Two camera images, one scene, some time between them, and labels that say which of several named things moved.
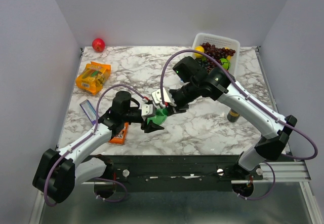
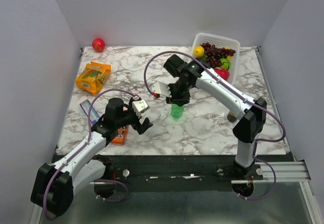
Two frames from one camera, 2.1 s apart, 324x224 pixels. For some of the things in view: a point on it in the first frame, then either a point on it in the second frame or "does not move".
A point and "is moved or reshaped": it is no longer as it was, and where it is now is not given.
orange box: [120, 139] does not move
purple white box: [89, 110] does not move
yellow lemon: [200, 48] does not move
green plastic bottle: [161, 116] is moved or reshaped
